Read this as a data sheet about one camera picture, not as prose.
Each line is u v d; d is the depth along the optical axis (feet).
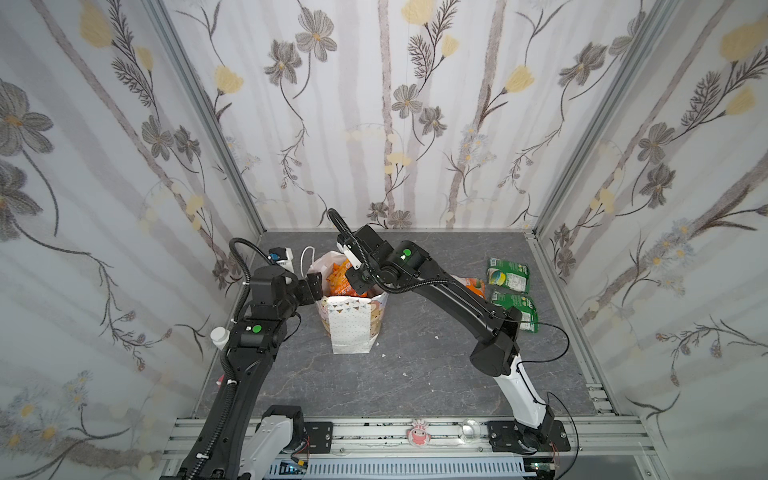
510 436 2.40
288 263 2.16
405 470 2.30
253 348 1.60
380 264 1.85
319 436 2.40
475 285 3.32
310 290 2.17
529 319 3.12
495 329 1.64
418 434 2.36
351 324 2.57
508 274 3.42
